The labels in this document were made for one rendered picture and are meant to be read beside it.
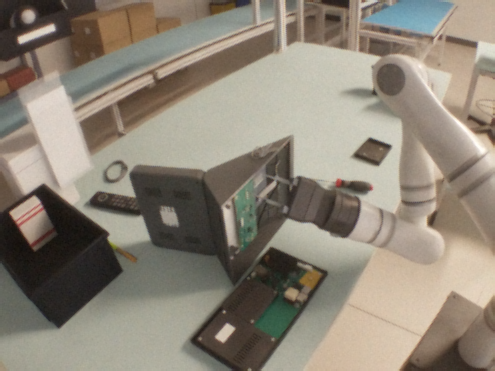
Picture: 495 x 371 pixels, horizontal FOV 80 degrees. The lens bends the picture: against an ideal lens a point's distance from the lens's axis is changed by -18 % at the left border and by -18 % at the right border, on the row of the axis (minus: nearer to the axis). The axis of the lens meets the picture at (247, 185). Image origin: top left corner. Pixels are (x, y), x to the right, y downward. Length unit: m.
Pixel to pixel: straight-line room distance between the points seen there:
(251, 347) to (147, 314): 0.22
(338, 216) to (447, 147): 0.22
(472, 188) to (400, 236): 0.16
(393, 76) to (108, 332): 0.69
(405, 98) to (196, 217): 0.43
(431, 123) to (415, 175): 0.11
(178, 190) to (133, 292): 0.23
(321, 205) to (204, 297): 0.28
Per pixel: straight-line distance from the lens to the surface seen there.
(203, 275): 0.72
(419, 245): 0.67
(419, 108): 0.60
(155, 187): 0.66
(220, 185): 0.58
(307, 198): 0.59
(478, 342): 0.80
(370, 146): 1.09
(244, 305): 0.64
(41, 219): 0.90
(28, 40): 0.71
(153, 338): 0.67
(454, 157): 0.60
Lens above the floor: 1.57
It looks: 38 degrees down
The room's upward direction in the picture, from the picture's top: 5 degrees counter-clockwise
